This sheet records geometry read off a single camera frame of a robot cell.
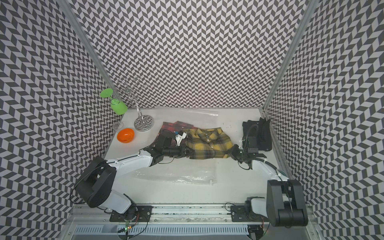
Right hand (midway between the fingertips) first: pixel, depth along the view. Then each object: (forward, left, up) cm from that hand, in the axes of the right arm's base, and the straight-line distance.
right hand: (226, 153), depth 88 cm
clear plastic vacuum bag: (-9, +13, -4) cm, 17 cm away
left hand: (-3, +19, +6) cm, 20 cm away
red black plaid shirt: (+22, +32, -2) cm, 39 cm away
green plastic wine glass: (+24, +67, +16) cm, 73 cm away
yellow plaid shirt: (+6, +12, +2) cm, 13 cm away
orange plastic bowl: (+14, +66, -1) cm, 67 cm away
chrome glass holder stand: (+27, +58, -3) cm, 64 cm away
